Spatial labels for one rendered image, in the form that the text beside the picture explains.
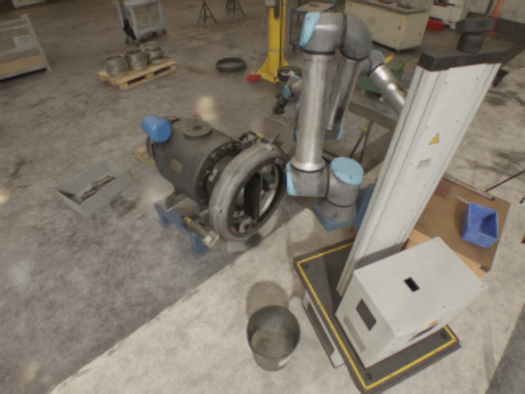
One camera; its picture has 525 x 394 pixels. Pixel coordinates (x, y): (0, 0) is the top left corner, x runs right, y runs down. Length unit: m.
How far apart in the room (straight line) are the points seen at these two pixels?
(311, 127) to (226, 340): 1.55
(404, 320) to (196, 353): 1.35
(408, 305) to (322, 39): 1.14
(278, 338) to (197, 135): 1.48
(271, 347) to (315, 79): 1.57
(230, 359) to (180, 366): 0.33
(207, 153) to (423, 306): 1.54
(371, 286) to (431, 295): 0.28
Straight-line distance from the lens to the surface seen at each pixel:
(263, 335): 2.03
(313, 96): 1.13
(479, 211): 2.60
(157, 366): 2.22
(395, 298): 1.46
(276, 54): 5.39
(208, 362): 2.15
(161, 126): 2.16
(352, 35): 1.11
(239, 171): 1.75
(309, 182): 1.26
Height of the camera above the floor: 2.05
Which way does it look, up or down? 45 degrees down
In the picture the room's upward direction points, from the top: straight up
